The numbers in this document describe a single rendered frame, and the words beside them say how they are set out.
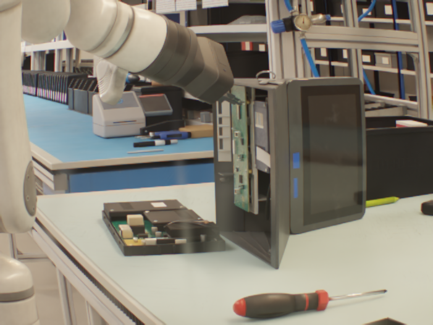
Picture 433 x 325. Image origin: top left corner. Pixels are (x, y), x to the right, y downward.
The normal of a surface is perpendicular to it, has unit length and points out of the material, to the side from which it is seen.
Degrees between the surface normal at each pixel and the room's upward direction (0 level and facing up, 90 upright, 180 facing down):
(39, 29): 124
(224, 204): 90
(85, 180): 90
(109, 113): 41
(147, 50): 111
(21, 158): 89
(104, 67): 65
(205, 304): 0
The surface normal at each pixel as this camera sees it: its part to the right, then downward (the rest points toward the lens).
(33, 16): 0.07, 0.60
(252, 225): -0.27, 0.14
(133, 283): -0.03, -0.99
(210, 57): 0.63, -0.57
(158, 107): 0.16, -0.78
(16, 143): 0.91, 0.04
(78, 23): -0.64, -0.15
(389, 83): -0.93, 0.07
